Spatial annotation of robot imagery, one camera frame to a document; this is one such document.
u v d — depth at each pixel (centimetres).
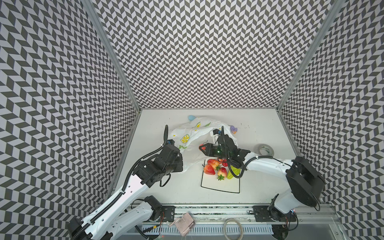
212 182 81
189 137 80
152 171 48
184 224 66
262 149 94
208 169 82
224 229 69
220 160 83
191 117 112
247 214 75
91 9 72
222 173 82
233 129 102
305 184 44
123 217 52
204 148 78
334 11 68
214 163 85
